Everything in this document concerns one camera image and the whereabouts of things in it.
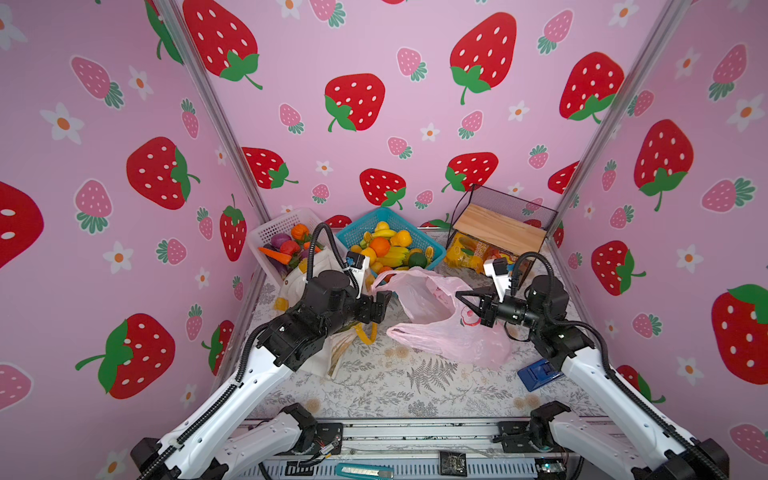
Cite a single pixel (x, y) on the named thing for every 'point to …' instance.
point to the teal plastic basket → (358, 228)
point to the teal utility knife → (364, 471)
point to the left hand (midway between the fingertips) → (376, 287)
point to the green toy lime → (417, 259)
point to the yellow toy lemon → (401, 238)
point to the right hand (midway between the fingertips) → (457, 295)
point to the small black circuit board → (453, 463)
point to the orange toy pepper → (300, 231)
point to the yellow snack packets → (469, 253)
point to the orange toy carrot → (275, 255)
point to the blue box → (538, 374)
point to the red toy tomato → (290, 247)
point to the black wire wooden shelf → (503, 220)
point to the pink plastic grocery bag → (428, 313)
